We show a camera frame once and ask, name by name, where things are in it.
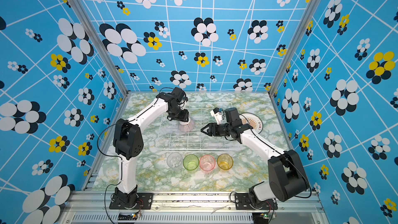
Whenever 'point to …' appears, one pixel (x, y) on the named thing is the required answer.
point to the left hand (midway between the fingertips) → (186, 118)
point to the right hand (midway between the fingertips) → (205, 130)
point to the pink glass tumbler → (207, 162)
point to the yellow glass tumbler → (225, 161)
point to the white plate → (252, 120)
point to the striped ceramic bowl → (186, 126)
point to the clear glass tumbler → (174, 159)
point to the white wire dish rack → (170, 138)
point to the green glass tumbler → (190, 162)
